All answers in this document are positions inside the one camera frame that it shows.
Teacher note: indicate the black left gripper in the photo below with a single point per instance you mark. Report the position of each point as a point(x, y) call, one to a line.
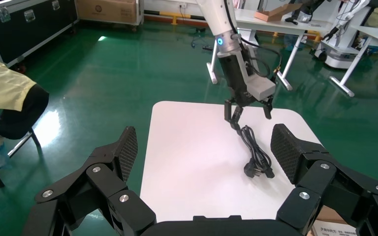
point(234, 78)

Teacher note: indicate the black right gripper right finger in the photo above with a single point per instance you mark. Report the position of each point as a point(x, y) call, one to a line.
point(326, 182)

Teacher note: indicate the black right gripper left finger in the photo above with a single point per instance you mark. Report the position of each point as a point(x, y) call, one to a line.
point(104, 182)

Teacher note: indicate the brown cardboard storage box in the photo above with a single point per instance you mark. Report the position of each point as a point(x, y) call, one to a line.
point(330, 215)

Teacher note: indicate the open flat cardboard box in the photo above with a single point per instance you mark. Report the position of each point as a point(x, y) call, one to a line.
point(273, 14)

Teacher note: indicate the printed white instruction sheet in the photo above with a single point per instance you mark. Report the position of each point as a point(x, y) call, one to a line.
point(334, 229)

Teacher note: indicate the black metal chair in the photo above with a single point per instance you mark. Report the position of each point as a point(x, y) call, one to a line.
point(35, 138)

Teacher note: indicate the white wheeled robot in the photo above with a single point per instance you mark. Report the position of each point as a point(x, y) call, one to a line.
point(335, 55)

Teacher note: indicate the yellow black floor barrier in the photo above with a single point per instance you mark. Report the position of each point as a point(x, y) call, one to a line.
point(169, 14)

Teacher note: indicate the seated person yellow jacket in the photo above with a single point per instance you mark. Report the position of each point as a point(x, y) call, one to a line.
point(0, 84)

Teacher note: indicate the black aluminium flight case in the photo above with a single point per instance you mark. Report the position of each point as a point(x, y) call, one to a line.
point(29, 29)

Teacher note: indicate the wide brown cardboard carton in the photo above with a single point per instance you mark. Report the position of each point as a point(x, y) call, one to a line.
point(110, 11)

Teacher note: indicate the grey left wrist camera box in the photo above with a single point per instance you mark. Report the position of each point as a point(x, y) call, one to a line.
point(260, 88)

